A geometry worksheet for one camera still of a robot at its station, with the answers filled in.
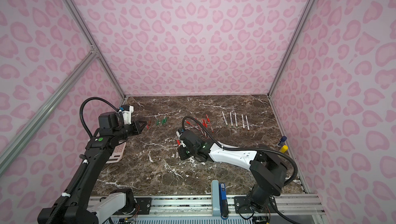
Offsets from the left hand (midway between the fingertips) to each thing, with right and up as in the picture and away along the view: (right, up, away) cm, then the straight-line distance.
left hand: (145, 120), depth 78 cm
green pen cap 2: (+2, -3, +26) cm, 26 cm away
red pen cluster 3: (+27, -8, +23) cm, 36 cm away
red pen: (+19, -4, +28) cm, 34 cm away
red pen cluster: (+30, -5, +26) cm, 40 cm away
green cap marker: (+48, -2, +28) cm, 56 cm away
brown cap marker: (+56, -3, +26) cm, 61 cm away
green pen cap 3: (+3, -1, +29) cm, 29 cm away
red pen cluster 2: (+33, -3, +28) cm, 43 cm away
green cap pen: (+44, -4, +26) cm, 51 cm away
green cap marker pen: (+51, -2, +27) cm, 58 cm away
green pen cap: (-2, -4, +27) cm, 27 cm away
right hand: (+17, -16, +3) cm, 23 cm away
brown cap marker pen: (+58, -4, +26) cm, 64 cm away
